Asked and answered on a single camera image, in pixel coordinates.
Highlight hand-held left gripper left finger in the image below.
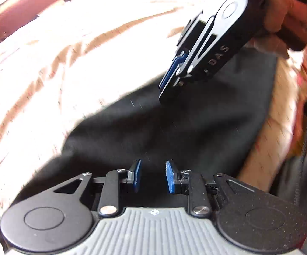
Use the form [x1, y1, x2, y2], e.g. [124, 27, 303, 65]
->
[53, 159, 142, 217]

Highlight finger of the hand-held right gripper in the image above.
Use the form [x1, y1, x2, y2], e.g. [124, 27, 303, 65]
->
[158, 66, 205, 105]
[159, 48, 193, 91]

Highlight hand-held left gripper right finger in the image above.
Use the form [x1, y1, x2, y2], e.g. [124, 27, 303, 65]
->
[165, 159, 256, 217]

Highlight black pants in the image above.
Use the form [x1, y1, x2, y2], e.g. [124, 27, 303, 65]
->
[15, 48, 278, 210]

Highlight person's right hand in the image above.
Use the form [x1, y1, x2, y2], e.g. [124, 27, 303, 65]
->
[259, 0, 307, 59]

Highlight floral bed blanket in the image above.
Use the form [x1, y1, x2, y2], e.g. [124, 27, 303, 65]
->
[0, 0, 307, 218]

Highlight person's dark clothing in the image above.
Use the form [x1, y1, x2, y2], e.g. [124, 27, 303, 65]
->
[271, 138, 307, 255]

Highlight maroon padded headboard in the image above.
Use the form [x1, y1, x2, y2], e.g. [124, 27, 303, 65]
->
[0, 0, 95, 51]

